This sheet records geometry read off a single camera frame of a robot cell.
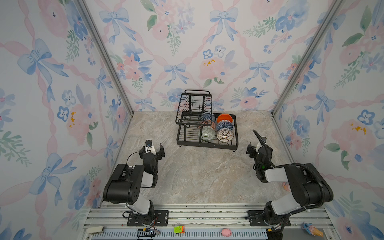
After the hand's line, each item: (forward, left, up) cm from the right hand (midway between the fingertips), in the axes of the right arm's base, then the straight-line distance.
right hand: (259, 143), depth 93 cm
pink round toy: (-45, +25, -6) cm, 52 cm away
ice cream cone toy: (-44, -15, -6) cm, 46 cm away
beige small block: (-46, +86, -5) cm, 98 cm away
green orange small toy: (-45, +46, -5) cm, 64 cm away
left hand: (-3, +65, +3) cm, 65 cm away
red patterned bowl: (+3, +30, +15) cm, 34 cm away
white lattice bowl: (+10, +19, -5) cm, 22 cm away
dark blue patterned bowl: (+18, +19, -2) cm, 26 cm away
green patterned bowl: (+11, +31, -5) cm, 33 cm away
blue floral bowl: (+25, +31, -2) cm, 40 cm away
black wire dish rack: (+4, +38, +12) cm, 40 cm away
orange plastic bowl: (+23, +19, 0) cm, 30 cm away
